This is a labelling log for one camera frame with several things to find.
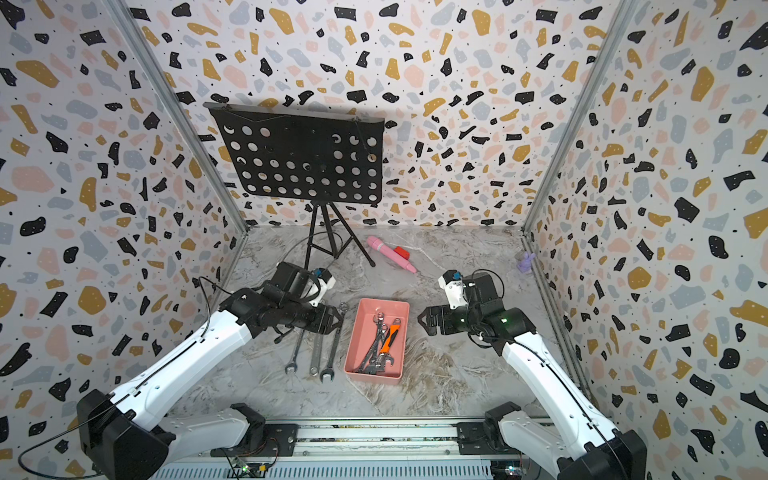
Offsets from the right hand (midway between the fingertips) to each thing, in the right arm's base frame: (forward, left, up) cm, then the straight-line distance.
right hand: (432, 316), depth 77 cm
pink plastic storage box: (0, +16, -16) cm, 23 cm away
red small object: (+35, +9, -15) cm, 39 cm away
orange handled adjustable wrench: (-4, +13, -17) cm, 22 cm away
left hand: (-1, +25, +1) cm, 25 cm away
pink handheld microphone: (+33, +10, -15) cm, 38 cm away
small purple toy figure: (+31, -36, -17) cm, 50 cm away
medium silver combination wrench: (-7, +40, -18) cm, 44 cm away
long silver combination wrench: (-4, +33, -16) cm, 37 cm away
